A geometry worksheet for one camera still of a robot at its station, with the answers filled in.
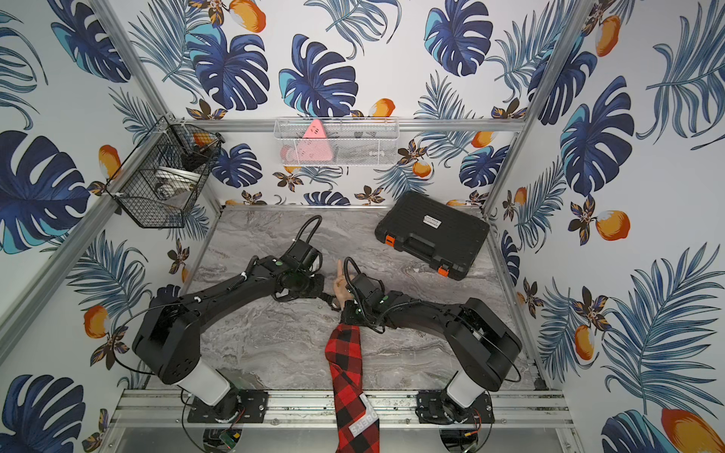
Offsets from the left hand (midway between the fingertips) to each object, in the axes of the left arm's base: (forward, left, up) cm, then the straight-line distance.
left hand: (321, 286), depth 87 cm
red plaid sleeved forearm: (-35, -14, -7) cm, 38 cm away
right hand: (-6, -8, -6) cm, 12 cm away
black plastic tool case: (+27, -42, -5) cm, 50 cm away
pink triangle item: (+36, +6, +26) cm, 45 cm away
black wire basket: (+17, +46, +25) cm, 55 cm away
